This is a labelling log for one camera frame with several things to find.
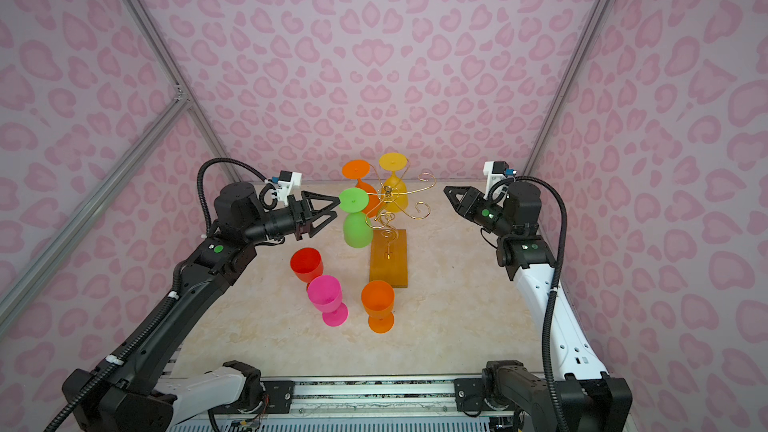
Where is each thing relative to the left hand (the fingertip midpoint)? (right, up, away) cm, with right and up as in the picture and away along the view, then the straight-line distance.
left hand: (338, 204), depth 63 cm
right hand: (+24, +3, +6) cm, 25 cm away
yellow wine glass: (+12, +2, +12) cm, 17 cm away
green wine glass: (+3, -5, +13) cm, 15 cm away
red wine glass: (-12, -16, +17) cm, 26 cm away
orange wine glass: (+8, -24, +14) cm, 29 cm away
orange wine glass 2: (+3, +9, +15) cm, 18 cm away
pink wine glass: (-7, -24, +17) cm, 30 cm away
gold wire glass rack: (+11, -8, +25) cm, 28 cm away
